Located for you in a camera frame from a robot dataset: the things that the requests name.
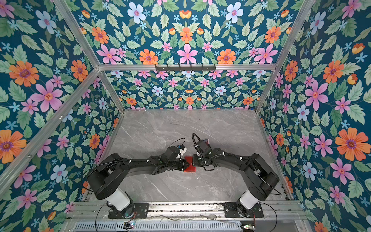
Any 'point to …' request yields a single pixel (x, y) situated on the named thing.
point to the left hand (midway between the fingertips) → (191, 163)
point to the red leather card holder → (191, 168)
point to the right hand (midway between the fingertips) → (192, 161)
